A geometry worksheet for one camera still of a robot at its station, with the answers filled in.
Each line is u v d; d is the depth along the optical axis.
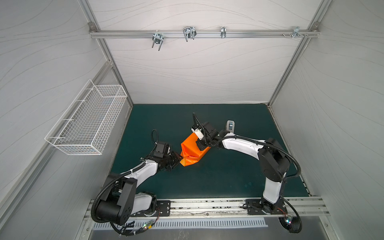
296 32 0.76
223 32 0.78
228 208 0.75
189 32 0.77
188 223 0.70
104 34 0.78
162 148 0.70
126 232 0.68
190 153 0.89
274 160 0.48
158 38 0.79
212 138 0.69
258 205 0.74
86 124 0.69
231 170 0.86
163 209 0.74
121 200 0.42
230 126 1.01
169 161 0.77
